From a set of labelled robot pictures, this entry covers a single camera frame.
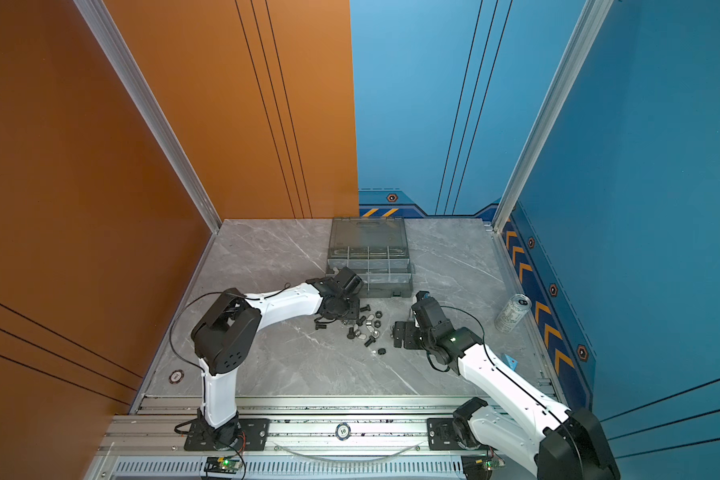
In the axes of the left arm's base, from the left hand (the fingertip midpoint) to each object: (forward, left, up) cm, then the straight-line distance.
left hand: (355, 309), depth 95 cm
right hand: (-11, -15, +7) cm, 19 cm away
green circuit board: (-41, +30, -3) cm, 51 cm away
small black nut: (-13, -8, -1) cm, 16 cm away
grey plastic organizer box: (+26, -7, +1) cm, 27 cm away
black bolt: (-6, +10, 0) cm, 12 cm away
